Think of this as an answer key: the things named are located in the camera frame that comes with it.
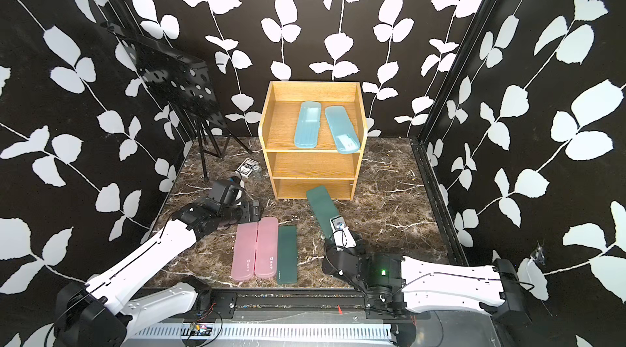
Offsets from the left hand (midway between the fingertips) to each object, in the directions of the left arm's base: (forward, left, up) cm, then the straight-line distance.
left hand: (254, 206), depth 81 cm
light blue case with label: (+15, -31, +19) cm, 39 cm away
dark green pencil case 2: (-3, -23, +2) cm, 24 cm away
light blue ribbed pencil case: (+20, -19, +18) cm, 33 cm away
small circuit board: (-33, +15, -14) cm, 38 cm away
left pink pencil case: (-10, +5, -12) cm, 17 cm away
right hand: (-12, -26, +1) cm, 28 cm away
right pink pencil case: (-10, -3, -12) cm, 16 cm away
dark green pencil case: (-12, -11, -13) cm, 21 cm away
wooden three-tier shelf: (+14, -13, +3) cm, 19 cm away
